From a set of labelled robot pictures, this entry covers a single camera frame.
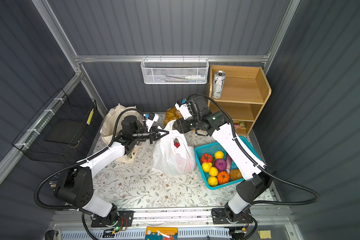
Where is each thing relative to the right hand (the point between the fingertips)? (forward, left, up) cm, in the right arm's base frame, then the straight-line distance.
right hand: (179, 125), depth 72 cm
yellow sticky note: (-41, -39, -30) cm, 64 cm away
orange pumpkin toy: (-16, -23, -26) cm, 38 cm away
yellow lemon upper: (-11, -15, -24) cm, 30 cm away
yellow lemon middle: (-13, -19, -27) cm, 35 cm away
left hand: (0, +6, -6) cm, 8 cm away
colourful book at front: (-41, +9, -30) cm, 52 cm away
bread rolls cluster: (+35, +7, -27) cm, 45 cm away
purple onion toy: (-9, -23, -26) cm, 36 cm away
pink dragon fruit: (-2, +2, -13) cm, 13 cm away
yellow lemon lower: (-18, -18, -26) cm, 37 cm away
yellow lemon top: (-1, -24, -27) cm, 36 cm away
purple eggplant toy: (-7, -29, -29) cm, 42 cm away
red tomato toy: (-4, -15, -26) cm, 30 cm away
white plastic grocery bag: (-6, +4, -19) cm, 20 cm away
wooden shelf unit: (+29, -38, -3) cm, 48 cm away
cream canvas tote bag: (+3, +41, -9) cm, 42 cm away
